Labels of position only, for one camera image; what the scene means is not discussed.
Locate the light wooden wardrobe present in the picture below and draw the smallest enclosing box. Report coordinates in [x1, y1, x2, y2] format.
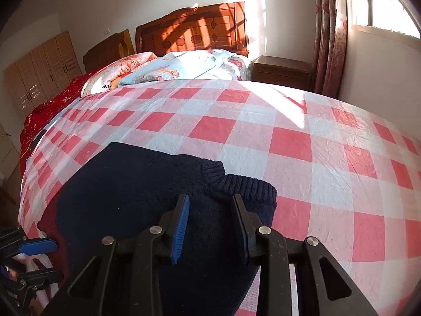
[3, 31, 81, 116]

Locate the window with metal bars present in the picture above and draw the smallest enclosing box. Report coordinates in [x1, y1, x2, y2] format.
[348, 0, 420, 39]

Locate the red grey striped navy sweater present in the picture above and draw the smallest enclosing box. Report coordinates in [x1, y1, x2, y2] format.
[37, 143, 277, 315]

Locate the pink floral curtain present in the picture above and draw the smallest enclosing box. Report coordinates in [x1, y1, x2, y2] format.
[310, 0, 348, 98]

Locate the dark brown wooden headboard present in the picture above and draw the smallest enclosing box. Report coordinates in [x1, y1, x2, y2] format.
[83, 29, 135, 73]

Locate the pink white checkered bed sheet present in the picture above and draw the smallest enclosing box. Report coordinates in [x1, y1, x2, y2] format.
[19, 80, 420, 315]

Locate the red floral bedspread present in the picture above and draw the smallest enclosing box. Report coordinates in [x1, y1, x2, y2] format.
[19, 68, 101, 175]

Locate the carved orange wooden headboard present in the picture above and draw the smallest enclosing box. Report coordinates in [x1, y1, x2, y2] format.
[136, 2, 248, 57]

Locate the pink floral pillow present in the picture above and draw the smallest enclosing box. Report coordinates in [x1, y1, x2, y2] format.
[81, 51, 158, 98]

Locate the light blue floral quilt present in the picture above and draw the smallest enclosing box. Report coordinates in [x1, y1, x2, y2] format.
[118, 49, 251, 87]

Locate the wooden nightstand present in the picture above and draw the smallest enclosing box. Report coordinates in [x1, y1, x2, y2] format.
[251, 55, 310, 91]

